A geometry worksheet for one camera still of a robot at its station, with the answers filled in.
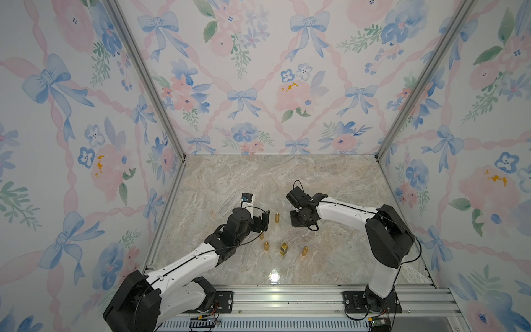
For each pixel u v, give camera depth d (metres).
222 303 0.74
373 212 0.51
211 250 0.56
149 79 0.88
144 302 0.40
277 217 0.93
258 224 0.72
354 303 0.73
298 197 0.75
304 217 0.77
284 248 0.81
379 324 0.73
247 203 0.70
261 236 0.90
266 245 0.87
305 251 0.82
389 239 0.48
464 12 0.69
